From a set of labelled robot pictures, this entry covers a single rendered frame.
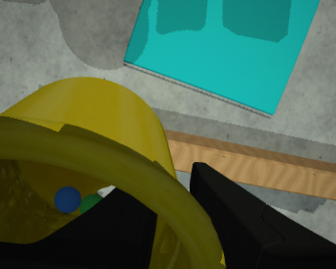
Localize dark blue ball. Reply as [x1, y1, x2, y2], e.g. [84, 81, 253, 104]
[53, 187, 82, 213]

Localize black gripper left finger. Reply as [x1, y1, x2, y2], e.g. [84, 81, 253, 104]
[0, 187, 158, 269]

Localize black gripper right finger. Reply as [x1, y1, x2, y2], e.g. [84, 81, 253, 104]
[190, 161, 336, 269]

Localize green marble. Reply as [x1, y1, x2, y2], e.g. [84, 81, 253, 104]
[80, 194, 103, 215]

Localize orange wooden plank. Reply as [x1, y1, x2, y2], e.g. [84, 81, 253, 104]
[164, 129, 336, 200]

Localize yellow cup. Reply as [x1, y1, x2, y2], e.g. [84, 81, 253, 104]
[0, 77, 227, 269]

